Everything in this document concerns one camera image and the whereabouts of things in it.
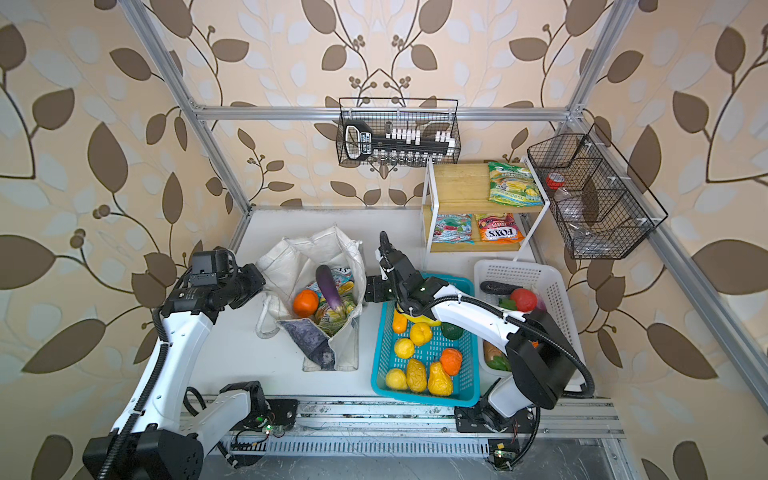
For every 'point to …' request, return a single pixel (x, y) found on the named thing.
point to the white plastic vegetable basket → (539, 278)
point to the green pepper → (500, 362)
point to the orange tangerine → (305, 303)
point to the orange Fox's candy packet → (499, 229)
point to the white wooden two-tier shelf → (464, 189)
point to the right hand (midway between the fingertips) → (371, 286)
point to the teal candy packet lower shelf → (453, 229)
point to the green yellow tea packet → (329, 319)
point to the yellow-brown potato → (416, 375)
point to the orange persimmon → (451, 360)
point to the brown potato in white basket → (490, 351)
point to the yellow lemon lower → (404, 348)
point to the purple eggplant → (327, 286)
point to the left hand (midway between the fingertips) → (264, 274)
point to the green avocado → (452, 331)
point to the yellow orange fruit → (420, 334)
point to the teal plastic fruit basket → (466, 384)
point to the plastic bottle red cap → (571, 212)
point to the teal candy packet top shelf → (344, 279)
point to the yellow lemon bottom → (396, 378)
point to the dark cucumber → (498, 288)
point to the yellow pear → (439, 382)
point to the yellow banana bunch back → (419, 318)
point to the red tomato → (524, 299)
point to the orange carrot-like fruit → (399, 322)
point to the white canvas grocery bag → (288, 267)
